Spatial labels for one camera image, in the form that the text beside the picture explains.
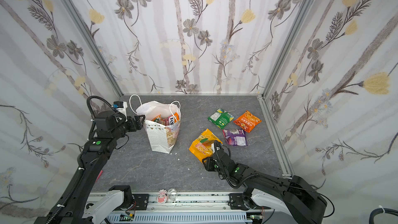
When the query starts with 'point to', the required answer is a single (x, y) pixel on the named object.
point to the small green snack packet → (221, 118)
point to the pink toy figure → (161, 198)
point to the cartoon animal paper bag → (162, 122)
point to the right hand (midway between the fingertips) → (199, 158)
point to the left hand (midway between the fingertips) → (136, 112)
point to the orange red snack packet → (247, 121)
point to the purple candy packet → (235, 137)
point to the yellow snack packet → (202, 148)
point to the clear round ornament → (172, 194)
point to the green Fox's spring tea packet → (157, 119)
